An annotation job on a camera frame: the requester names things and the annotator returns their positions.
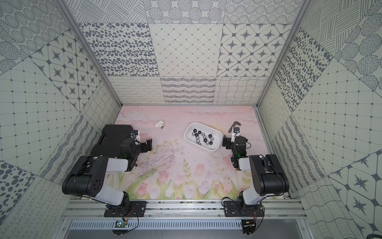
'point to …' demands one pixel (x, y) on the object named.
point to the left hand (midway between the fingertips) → (143, 138)
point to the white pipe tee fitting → (160, 125)
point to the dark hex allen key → (232, 126)
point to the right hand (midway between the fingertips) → (232, 137)
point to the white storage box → (203, 136)
